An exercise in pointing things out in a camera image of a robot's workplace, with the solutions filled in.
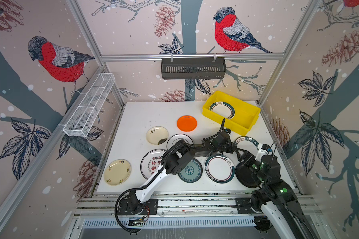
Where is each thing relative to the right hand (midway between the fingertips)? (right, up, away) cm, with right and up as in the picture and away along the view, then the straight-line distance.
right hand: (241, 150), depth 78 cm
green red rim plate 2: (-9, -14, +9) cm, 19 cm away
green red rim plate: (+1, +23, +37) cm, 44 cm away
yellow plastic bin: (+12, +18, +32) cm, 39 cm away
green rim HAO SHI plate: (+12, 0, +19) cm, 22 cm away
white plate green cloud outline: (-36, +3, +21) cm, 42 cm away
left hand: (+5, -1, +14) cm, 15 cm away
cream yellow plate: (-70, -15, +8) cm, 72 cm away
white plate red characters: (-51, -10, +11) cm, 53 cm away
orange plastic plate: (-29, +12, +30) cm, 43 cm away
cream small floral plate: (-49, +5, +24) cm, 55 cm away
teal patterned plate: (-26, -15, +7) cm, 31 cm away
